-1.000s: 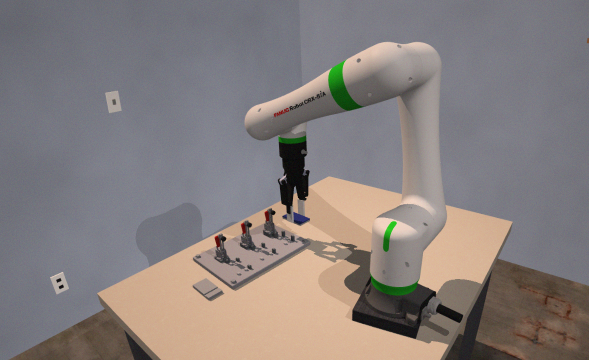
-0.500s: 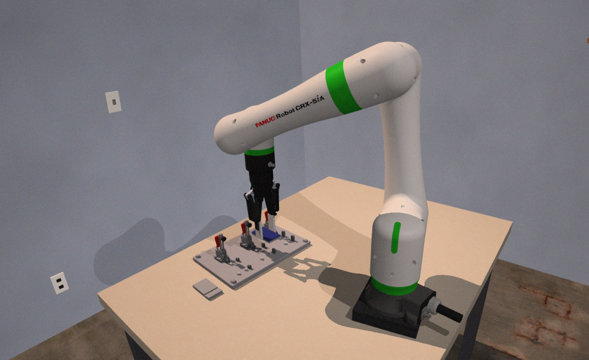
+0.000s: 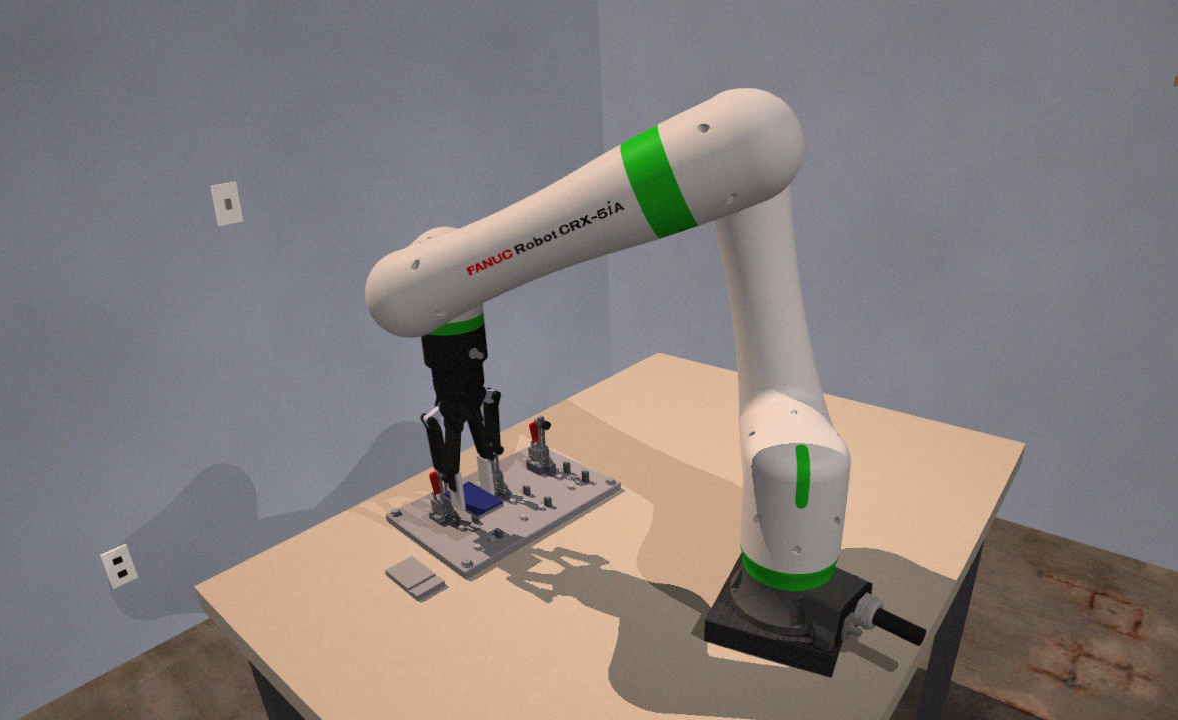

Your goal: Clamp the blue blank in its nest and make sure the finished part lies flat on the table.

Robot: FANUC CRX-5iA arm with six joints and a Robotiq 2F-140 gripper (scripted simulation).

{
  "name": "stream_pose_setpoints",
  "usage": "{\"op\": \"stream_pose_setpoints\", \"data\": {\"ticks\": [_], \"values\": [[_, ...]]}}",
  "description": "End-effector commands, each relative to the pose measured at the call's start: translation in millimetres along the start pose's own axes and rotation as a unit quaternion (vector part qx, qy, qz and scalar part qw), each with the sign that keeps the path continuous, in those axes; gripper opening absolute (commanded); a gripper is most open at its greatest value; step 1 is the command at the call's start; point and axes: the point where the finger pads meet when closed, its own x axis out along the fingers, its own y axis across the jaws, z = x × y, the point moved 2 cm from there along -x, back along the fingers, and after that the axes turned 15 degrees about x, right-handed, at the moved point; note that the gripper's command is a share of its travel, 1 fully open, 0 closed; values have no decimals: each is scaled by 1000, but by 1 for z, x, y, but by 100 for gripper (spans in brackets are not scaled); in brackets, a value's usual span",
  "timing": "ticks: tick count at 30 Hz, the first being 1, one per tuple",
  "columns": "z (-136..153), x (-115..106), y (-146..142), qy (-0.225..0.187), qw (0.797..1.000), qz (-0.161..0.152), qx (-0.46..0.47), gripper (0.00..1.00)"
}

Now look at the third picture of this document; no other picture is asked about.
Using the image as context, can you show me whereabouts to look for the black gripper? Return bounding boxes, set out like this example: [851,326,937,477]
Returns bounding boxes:
[421,363,501,511]

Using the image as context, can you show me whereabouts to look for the blue rectangular plate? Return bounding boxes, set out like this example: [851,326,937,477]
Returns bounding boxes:
[444,481,504,520]

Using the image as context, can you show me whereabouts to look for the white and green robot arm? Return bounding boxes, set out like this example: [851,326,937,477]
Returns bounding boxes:
[365,88,926,653]

